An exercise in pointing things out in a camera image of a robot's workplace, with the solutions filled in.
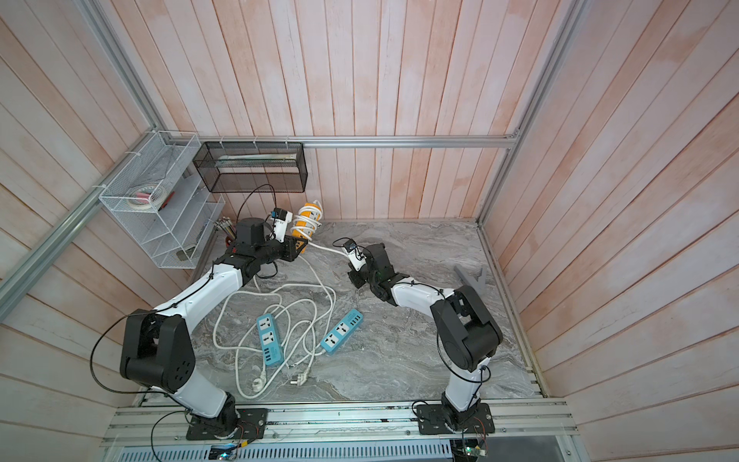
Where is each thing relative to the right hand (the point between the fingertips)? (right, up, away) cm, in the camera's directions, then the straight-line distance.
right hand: (352, 261), depth 94 cm
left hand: (-15, +6, -6) cm, 18 cm away
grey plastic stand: (+44, -8, +6) cm, 46 cm away
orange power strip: (-13, +12, -10) cm, 21 cm away
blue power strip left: (-24, -23, -11) cm, 35 cm away
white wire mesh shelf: (-49, +9, -16) cm, 52 cm away
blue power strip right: (-3, -22, -7) cm, 23 cm away
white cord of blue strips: (-18, -17, 0) cm, 24 cm away
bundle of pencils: (-43, +13, +1) cm, 45 cm away
